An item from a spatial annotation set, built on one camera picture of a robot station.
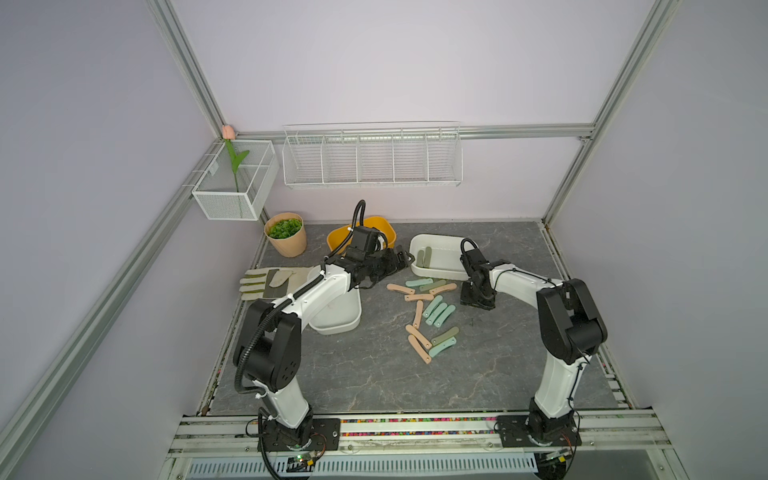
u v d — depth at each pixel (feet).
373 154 3.16
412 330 2.99
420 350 2.85
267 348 1.54
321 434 2.41
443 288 3.30
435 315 3.08
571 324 1.67
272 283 3.32
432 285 3.34
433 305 3.16
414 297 3.25
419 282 3.35
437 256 3.64
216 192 2.54
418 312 3.09
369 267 2.41
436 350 2.86
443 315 3.08
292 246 3.50
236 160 3.01
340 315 3.08
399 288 3.34
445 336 2.93
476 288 2.63
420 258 3.60
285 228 3.38
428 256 3.62
